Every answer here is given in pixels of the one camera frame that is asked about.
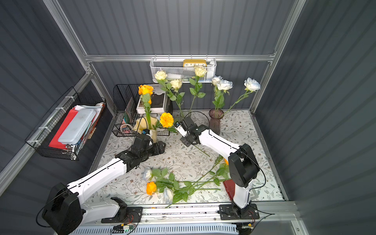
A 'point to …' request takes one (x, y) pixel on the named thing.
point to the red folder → (55, 143)
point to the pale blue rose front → (168, 194)
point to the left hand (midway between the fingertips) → (160, 145)
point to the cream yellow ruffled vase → (141, 124)
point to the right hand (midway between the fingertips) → (190, 135)
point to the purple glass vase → (215, 114)
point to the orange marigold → (166, 119)
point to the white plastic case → (77, 126)
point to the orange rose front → (151, 188)
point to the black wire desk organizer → (126, 99)
